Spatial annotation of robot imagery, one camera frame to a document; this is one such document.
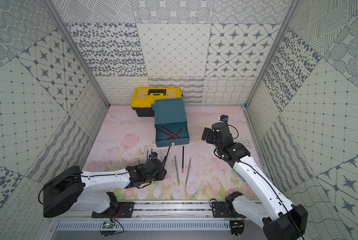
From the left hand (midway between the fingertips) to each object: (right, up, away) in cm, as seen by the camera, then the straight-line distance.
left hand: (167, 170), depth 84 cm
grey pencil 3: (-18, +3, +6) cm, 20 cm away
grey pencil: (+12, -2, +3) cm, 13 cm away
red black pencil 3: (-2, +5, +8) cm, 10 cm away
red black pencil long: (-1, +21, +2) cm, 21 cm away
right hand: (+26, +22, -7) cm, 34 cm away
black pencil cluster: (-12, +9, +13) cm, 19 cm away
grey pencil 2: (+5, -1, +4) cm, 7 cm away
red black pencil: (+3, +19, 0) cm, 20 cm away
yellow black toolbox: (-19, +44, +19) cm, 52 cm away
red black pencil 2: (+2, +22, +2) cm, 22 cm away
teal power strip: (+42, -3, +1) cm, 42 cm away
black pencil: (+9, +3, +7) cm, 12 cm away
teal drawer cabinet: (+2, +29, 0) cm, 29 cm away
